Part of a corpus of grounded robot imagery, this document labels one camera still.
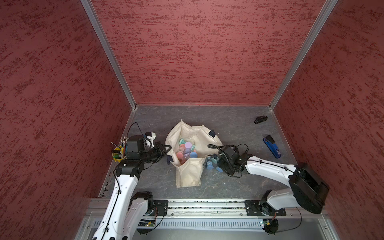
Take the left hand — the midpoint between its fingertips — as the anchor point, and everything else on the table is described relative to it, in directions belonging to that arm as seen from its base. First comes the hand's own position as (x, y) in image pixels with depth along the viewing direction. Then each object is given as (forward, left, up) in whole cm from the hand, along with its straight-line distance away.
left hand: (171, 150), depth 73 cm
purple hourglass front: (+9, -8, -11) cm, 16 cm away
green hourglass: (+15, -3, -16) cm, 22 cm away
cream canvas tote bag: (-7, -9, -13) cm, 17 cm away
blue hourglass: (+3, -11, -11) cm, 16 cm away
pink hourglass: (+4, -3, -13) cm, 13 cm away
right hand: (-2, -26, -19) cm, 32 cm away
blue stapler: (+12, -63, -18) cm, 66 cm away
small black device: (+38, -63, -21) cm, 76 cm away
